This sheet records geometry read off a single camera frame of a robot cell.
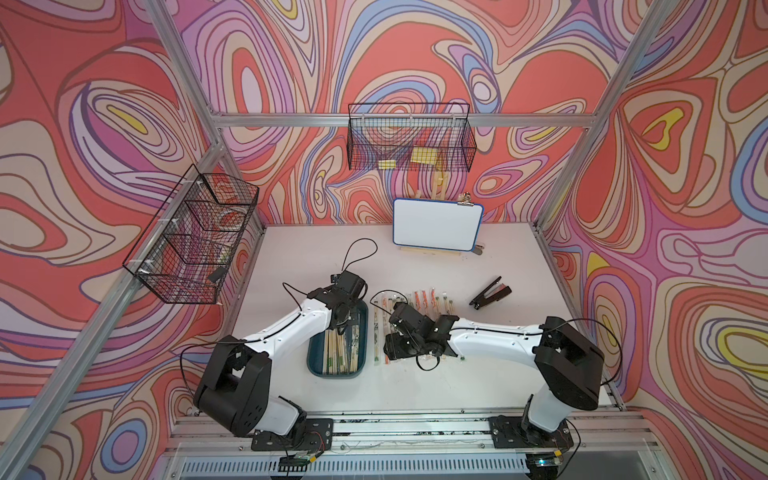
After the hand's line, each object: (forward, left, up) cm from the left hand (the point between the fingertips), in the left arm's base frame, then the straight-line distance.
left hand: (348, 317), depth 88 cm
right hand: (-11, -14, -3) cm, 18 cm away
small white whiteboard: (+29, -29, +11) cm, 42 cm away
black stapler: (+11, -47, -4) cm, 49 cm away
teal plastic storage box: (-9, +5, -6) cm, 12 cm away
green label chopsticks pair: (-2, -8, -6) cm, 10 cm away
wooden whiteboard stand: (+32, -28, +21) cm, 48 cm away
